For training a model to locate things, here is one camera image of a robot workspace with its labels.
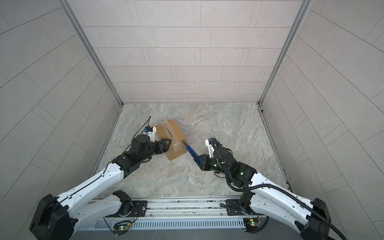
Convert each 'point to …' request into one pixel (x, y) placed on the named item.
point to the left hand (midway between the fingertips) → (171, 140)
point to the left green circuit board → (121, 227)
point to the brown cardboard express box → (169, 130)
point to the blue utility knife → (191, 151)
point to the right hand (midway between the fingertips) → (193, 162)
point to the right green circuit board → (251, 224)
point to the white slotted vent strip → (188, 223)
